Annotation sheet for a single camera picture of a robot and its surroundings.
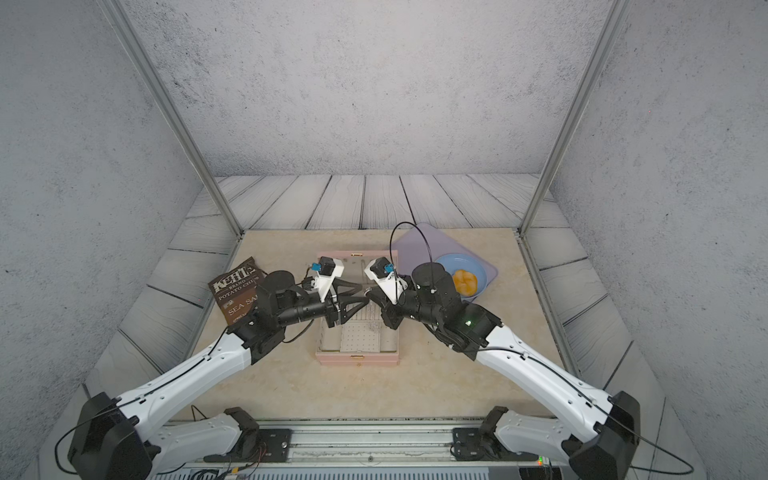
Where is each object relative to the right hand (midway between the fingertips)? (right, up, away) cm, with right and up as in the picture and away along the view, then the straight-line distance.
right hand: (369, 293), depth 66 cm
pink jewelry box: (-3, -15, +18) cm, 24 cm away
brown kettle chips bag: (-47, -4, +35) cm, 59 cm away
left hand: (-1, -1, +3) cm, 3 cm away
